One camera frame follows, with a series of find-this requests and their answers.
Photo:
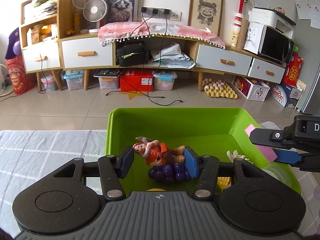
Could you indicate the yellow toy pot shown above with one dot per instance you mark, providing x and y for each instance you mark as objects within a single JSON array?
[{"x": 156, "y": 190}]

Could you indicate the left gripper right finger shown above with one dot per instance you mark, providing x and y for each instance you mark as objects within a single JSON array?
[{"x": 205, "y": 169}]

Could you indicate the purple toy grapes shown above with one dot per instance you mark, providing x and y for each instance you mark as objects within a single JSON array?
[{"x": 170, "y": 173}]

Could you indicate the white desk fan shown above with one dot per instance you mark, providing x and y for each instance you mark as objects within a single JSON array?
[{"x": 92, "y": 14}]

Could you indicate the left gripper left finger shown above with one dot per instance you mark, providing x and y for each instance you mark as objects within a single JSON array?
[{"x": 113, "y": 168}]

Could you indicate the cotton swab jar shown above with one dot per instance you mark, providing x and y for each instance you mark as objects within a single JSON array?
[{"x": 279, "y": 173}]

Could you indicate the black microwave oven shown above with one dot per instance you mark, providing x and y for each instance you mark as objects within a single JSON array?
[{"x": 267, "y": 42}]

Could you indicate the pink checked cloth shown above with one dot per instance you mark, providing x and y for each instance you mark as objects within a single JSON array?
[{"x": 123, "y": 31}]

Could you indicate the red cardboard box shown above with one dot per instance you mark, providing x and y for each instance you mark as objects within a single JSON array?
[{"x": 136, "y": 80}]

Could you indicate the toy corn cob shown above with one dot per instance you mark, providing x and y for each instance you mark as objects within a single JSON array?
[{"x": 224, "y": 182}]

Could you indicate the pink sponge block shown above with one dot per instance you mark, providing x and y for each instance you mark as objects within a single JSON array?
[{"x": 266, "y": 151}]

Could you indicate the red gift bag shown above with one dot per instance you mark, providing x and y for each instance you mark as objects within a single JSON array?
[{"x": 292, "y": 71}]

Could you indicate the clear bin blue lid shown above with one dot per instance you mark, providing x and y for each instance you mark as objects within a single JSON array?
[{"x": 164, "y": 80}]

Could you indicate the framed cat picture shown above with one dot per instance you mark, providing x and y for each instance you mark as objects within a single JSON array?
[{"x": 122, "y": 10}]

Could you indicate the grey refrigerator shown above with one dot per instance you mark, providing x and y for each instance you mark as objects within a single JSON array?
[{"x": 307, "y": 40}]

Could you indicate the beige starfish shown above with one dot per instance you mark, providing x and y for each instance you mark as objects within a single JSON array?
[{"x": 235, "y": 155}]

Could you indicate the black bag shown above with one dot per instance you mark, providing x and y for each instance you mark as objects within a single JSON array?
[{"x": 132, "y": 54}]

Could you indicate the wooden tv cabinet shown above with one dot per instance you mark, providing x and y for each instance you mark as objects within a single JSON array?
[{"x": 46, "y": 47}]

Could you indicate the framed cartoon girl drawing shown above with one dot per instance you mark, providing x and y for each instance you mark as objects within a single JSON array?
[{"x": 206, "y": 14}]

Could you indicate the grey checked table cloth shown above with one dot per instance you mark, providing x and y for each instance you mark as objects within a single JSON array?
[{"x": 28, "y": 156}]

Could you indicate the blue lid storage bin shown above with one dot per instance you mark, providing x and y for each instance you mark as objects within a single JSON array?
[{"x": 74, "y": 79}]

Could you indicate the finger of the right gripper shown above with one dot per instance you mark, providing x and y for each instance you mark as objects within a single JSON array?
[
  {"x": 287, "y": 157},
  {"x": 272, "y": 137}
]

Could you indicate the orange monkey figurine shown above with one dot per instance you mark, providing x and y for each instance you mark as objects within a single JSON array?
[{"x": 156, "y": 153}]

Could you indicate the white toy crate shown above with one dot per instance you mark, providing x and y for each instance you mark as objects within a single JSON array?
[{"x": 251, "y": 89}]

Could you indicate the yellow egg tray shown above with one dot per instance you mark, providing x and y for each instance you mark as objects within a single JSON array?
[{"x": 218, "y": 89}]

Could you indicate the green plastic cookie box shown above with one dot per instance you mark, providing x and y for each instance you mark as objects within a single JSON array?
[{"x": 207, "y": 131}]

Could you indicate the white printer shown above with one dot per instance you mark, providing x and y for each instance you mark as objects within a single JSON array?
[{"x": 274, "y": 19}]

